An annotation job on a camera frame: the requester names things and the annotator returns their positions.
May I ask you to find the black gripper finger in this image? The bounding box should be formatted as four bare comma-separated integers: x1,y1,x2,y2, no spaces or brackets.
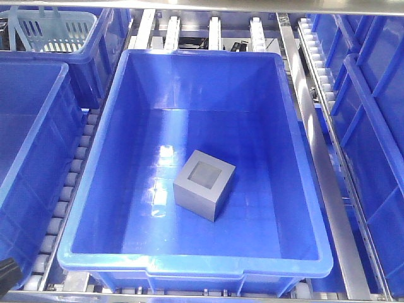
0,257,25,290

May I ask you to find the grey block with square hole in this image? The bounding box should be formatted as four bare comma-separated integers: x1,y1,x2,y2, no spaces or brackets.
172,150,237,223

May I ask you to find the blue bin holding basket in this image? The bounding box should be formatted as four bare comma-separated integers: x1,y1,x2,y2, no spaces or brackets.
0,6,114,110

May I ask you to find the blue bin receiving block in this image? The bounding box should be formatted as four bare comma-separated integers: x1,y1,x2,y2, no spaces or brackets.
56,49,335,299

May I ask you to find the pale slotted plastic basket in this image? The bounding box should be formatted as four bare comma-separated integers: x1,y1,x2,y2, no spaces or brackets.
8,6,98,54

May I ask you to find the steel roller rack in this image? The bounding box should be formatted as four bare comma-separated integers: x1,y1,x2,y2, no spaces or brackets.
0,0,404,303

